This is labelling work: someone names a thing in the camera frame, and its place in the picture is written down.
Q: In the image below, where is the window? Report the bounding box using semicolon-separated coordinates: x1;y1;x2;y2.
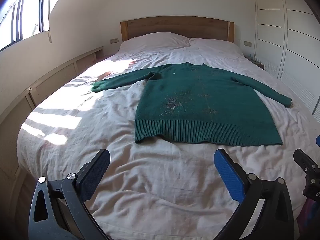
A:
0;0;55;52

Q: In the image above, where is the wooden headboard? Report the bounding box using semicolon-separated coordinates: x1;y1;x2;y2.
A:
120;15;235;43

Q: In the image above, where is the white pillow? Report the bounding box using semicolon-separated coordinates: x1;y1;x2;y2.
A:
119;32;192;52
188;37;245;57

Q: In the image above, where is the white wardrobe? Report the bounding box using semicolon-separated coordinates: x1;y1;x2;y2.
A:
251;0;320;117

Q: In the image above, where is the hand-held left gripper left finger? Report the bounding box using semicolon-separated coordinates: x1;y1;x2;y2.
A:
28;149;111;240

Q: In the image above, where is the green knitted sweater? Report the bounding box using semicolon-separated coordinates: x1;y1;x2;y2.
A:
90;62;293;147

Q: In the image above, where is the low beige window cabinet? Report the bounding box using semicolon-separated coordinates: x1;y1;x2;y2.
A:
0;46;104;240

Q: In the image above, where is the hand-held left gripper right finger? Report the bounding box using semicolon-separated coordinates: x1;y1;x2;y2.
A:
214;148;295;240

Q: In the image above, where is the wooden nightstand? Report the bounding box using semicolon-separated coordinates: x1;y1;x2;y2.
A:
246;54;265;70

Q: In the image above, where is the bed with white sheet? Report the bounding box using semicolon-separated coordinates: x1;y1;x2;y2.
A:
16;32;320;240

